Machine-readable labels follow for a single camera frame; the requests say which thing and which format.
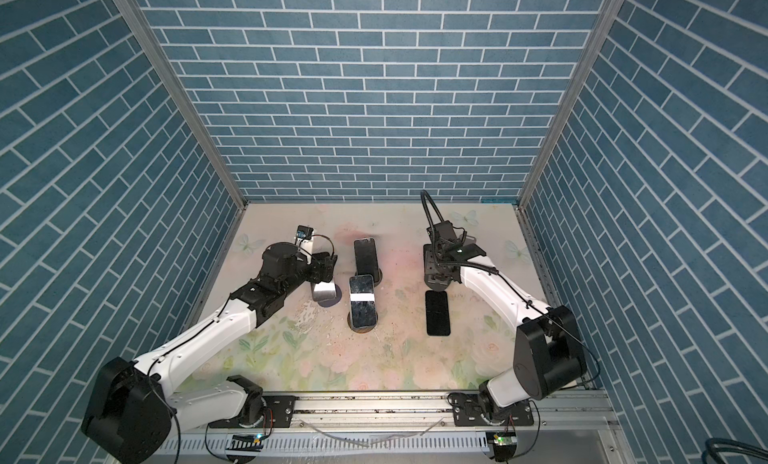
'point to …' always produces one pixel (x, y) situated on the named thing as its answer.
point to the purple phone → (330, 302)
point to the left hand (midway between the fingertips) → (323, 252)
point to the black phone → (437, 313)
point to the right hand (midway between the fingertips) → (435, 259)
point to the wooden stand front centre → (361, 329)
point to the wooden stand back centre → (380, 277)
